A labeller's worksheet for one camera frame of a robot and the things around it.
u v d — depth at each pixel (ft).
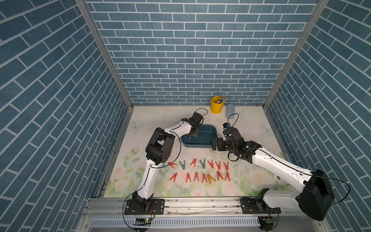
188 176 2.76
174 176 2.76
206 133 3.06
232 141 2.00
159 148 1.89
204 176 2.74
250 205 2.42
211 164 2.91
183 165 2.91
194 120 2.70
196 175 2.76
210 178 2.71
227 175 2.77
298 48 2.83
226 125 2.42
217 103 3.61
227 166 2.89
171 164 2.91
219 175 2.77
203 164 2.92
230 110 3.81
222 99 3.40
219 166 2.90
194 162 2.94
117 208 2.46
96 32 2.58
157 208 2.42
